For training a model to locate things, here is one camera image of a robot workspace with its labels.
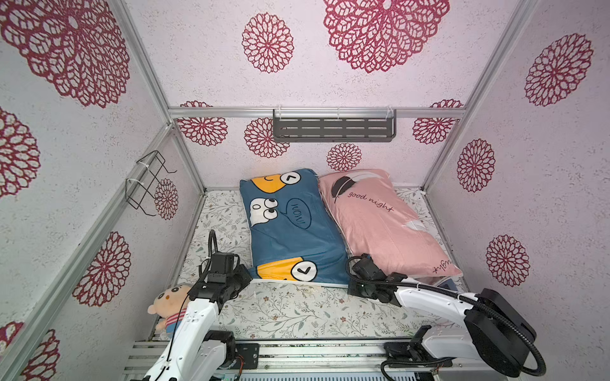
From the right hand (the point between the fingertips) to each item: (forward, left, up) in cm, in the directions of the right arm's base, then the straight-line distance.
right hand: (347, 284), depth 88 cm
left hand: (0, +35, +6) cm, 36 cm away
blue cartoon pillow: (+18, +21, +7) cm, 29 cm away
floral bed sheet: (-10, +28, -1) cm, 29 cm away
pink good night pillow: (+22, -11, +11) cm, 27 cm away
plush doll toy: (-11, +58, +8) cm, 60 cm away
